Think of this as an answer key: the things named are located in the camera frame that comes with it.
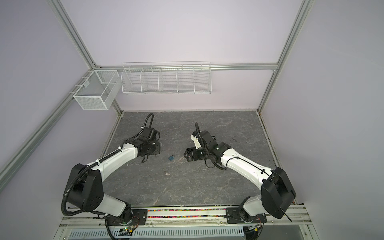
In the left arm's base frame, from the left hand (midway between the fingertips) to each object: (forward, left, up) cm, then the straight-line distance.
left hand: (157, 149), depth 89 cm
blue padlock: (-1, -7, -9) cm, 12 cm away
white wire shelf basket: (+42, -6, +21) cm, 48 cm away
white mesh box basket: (+38, +39, +16) cm, 57 cm away
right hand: (-8, -20, +5) cm, 22 cm away
